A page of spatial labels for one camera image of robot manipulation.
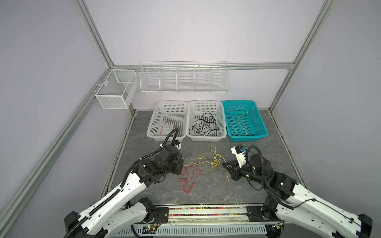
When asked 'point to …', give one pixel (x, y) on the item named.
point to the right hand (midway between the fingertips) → (223, 165)
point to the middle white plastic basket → (196, 109)
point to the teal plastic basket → (243, 121)
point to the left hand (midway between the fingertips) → (179, 164)
